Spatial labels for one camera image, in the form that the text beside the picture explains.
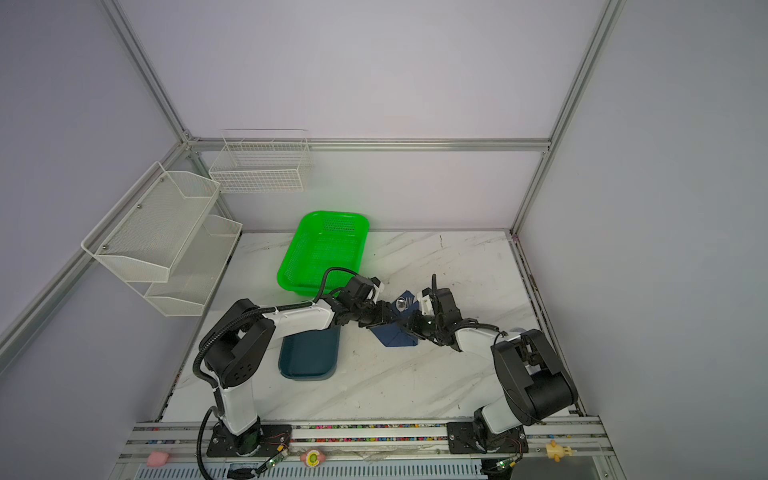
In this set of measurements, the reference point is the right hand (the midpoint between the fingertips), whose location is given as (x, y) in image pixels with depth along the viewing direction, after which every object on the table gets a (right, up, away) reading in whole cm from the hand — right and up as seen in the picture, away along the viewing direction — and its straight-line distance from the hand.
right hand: (398, 324), depth 89 cm
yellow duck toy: (+36, -25, -21) cm, 49 cm away
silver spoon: (+1, +5, +9) cm, 11 cm away
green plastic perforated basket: (-30, +27, +29) cm, 50 cm away
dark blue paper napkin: (-2, -4, +4) cm, 6 cm away
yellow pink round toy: (-20, -26, -21) cm, 39 cm away
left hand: (-1, +1, +1) cm, 2 cm away
